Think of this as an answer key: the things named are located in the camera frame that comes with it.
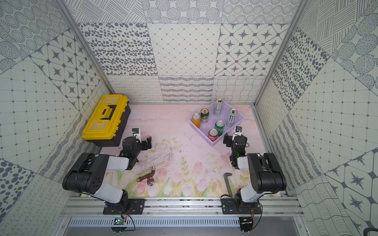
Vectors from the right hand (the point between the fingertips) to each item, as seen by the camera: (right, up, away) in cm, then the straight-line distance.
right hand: (234, 135), depth 95 cm
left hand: (-60, 0, 0) cm, 60 cm away
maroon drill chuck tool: (-51, -24, -15) cm, 58 cm away
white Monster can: (-8, +22, +9) cm, 25 cm away
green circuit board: (-64, -40, -23) cm, 79 cm away
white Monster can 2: (-1, +12, +4) cm, 12 cm away
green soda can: (-9, +7, +1) cm, 11 cm away
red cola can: (-14, +1, -4) cm, 15 cm away
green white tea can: (-19, +13, +7) cm, 24 cm away
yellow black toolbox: (-79, +8, -8) cm, 80 cm away
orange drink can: (-25, +10, +3) cm, 27 cm away
